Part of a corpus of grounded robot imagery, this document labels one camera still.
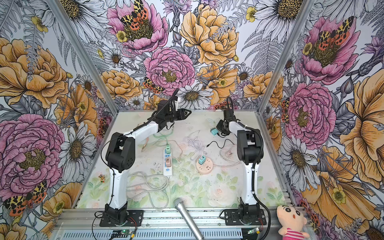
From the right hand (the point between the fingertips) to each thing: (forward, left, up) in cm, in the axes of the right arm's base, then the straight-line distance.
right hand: (219, 130), depth 109 cm
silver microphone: (-49, +24, +2) cm, 55 cm away
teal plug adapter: (-26, +13, +6) cm, 30 cm away
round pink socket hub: (-27, +12, +2) cm, 30 cm away
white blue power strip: (-30, +33, +1) cm, 45 cm away
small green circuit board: (-59, +53, -2) cm, 79 cm away
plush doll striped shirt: (-57, -26, +5) cm, 62 cm away
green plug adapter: (-18, +34, +6) cm, 39 cm away
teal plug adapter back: (-1, +4, +1) cm, 4 cm away
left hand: (0, +20, +17) cm, 26 cm away
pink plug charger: (-27, +32, +6) cm, 43 cm away
